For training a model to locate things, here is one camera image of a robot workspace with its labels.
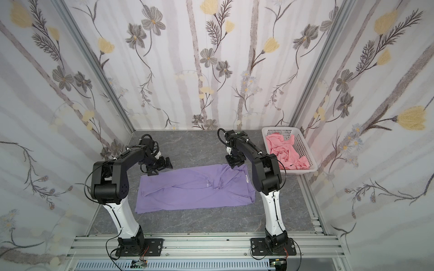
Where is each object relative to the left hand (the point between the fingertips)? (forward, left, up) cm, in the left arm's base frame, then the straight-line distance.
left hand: (168, 166), depth 98 cm
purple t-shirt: (-12, -27, -2) cm, 29 cm away
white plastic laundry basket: (+12, -82, +2) cm, 83 cm away
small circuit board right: (-48, -56, -4) cm, 74 cm away
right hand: (+1, -42, +3) cm, 42 cm away
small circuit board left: (-47, +4, -2) cm, 47 cm away
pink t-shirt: (+7, -69, +6) cm, 70 cm away
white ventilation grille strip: (-48, -11, -3) cm, 49 cm away
